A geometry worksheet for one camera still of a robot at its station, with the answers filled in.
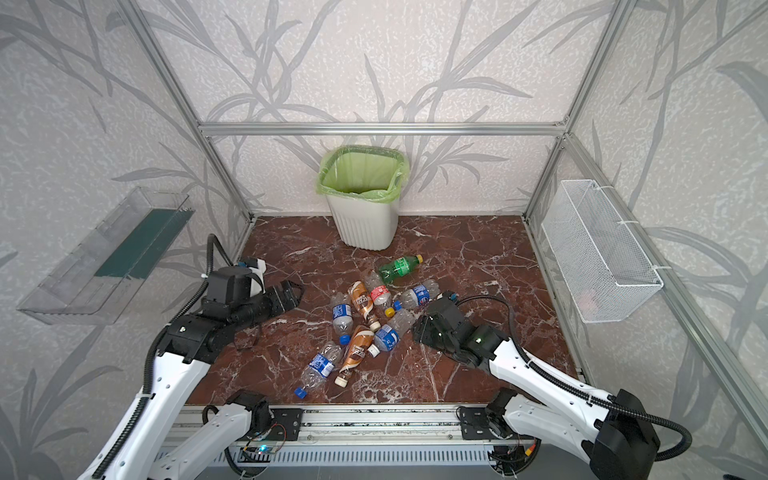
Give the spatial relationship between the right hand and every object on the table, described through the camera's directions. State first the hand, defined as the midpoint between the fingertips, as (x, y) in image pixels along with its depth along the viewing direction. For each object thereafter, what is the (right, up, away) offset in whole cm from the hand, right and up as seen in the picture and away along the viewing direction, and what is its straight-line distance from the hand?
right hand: (417, 322), depth 80 cm
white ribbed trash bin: (-16, +28, +16) cm, 36 cm away
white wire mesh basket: (+39, +15, -19) cm, 45 cm away
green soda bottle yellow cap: (-5, +13, +19) cm, 24 cm away
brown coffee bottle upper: (-16, +3, +11) cm, 20 cm away
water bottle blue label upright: (-22, -2, +7) cm, 23 cm away
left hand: (-30, +11, -8) cm, 33 cm away
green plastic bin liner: (-18, +47, +26) cm, 56 cm away
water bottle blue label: (+1, +5, +13) cm, 14 cm away
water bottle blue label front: (-27, -13, 0) cm, 30 cm away
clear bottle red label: (-12, +6, +13) cm, 18 cm away
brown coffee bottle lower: (-16, -6, +4) cm, 18 cm away
